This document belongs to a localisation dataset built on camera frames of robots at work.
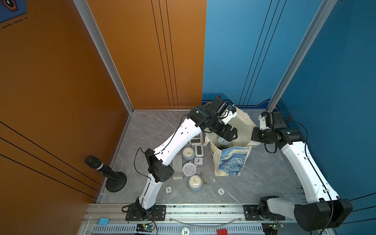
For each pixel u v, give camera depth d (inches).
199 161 35.1
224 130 24.3
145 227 27.8
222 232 26.4
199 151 36.9
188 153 35.9
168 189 31.9
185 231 25.0
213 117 21.8
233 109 25.3
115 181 32.0
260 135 26.7
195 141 38.3
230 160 28.5
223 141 37.5
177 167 34.4
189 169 33.5
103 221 28.0
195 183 31.1
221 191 31.4
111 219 28.8
